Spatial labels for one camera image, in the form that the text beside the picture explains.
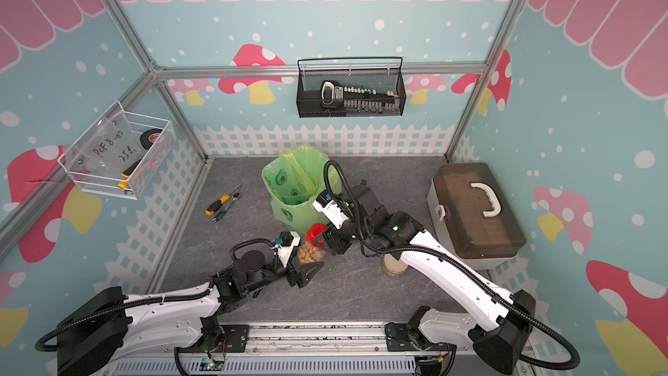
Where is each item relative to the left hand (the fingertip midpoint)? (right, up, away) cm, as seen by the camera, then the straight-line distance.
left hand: (315, 258), depth 77 cm
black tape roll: (-52, +37, +3) cm, 63 cm away
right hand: (+3, +9, -8) cm, 12 cm away
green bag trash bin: (-9, +23, +14) cm, 29 cm away
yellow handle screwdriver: (-42, +14, +26) cm, 52 cm away
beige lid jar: (+24, -4, +4) cm, 25 cm away
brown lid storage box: (+50, +13, +8) cm, 52 cm away
